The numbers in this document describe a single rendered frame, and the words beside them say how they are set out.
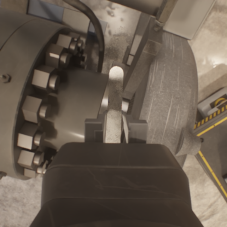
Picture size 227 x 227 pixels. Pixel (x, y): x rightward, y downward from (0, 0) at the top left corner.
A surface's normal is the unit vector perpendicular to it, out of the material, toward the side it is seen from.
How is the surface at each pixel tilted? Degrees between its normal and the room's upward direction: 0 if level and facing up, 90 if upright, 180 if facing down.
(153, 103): 44
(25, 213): 0
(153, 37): 49
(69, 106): 26
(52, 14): 0
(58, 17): 0
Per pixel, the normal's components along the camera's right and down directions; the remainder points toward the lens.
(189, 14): -0.12, 0.67
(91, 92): 0.14, -0.41
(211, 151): -0.01, 0.36
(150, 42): -0.20, 0.85
